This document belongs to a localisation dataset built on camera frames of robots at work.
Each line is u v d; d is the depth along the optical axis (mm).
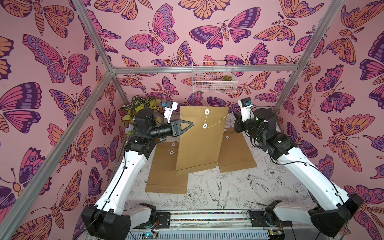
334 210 383
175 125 559
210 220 745
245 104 565
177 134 591
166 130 571
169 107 583
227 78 922
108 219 366
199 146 637
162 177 892
